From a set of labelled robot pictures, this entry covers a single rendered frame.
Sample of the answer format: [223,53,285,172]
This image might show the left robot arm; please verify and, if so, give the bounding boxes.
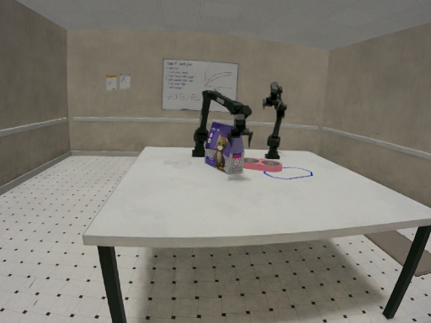
[265,82,287,158]

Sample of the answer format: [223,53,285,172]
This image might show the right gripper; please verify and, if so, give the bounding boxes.
[227,129,253,148]

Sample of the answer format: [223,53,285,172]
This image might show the purple cat food pouch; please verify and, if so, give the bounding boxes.
[205,121,244,175]

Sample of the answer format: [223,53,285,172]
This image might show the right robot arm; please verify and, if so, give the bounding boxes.
[192,90,252,154]

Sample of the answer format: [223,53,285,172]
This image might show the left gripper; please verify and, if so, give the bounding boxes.
[263,97,282,112]

